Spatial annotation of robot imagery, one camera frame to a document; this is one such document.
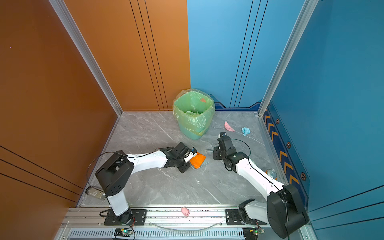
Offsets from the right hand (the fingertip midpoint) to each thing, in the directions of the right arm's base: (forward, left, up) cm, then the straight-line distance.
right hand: (216, 150), depth 87 cm
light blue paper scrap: (+21, -24, -10) cm, 34 cm away
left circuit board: (-38, +46, -11) cm, 61 cm away
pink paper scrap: (+26, -12, -10) cm, 30 cm away
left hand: (-4, +17, -9) cm, 19 cm away
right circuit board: (-39, -15, -13) cm, 44 cm away
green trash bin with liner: (+31, +14, +3) cm, 34 cm away
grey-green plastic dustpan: (-3, +6, -9) cm, 12 cm away
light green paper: (+29, +16, +2) cm, 33 cm away
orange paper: (-2, +11, -8) cm, 14 cm away
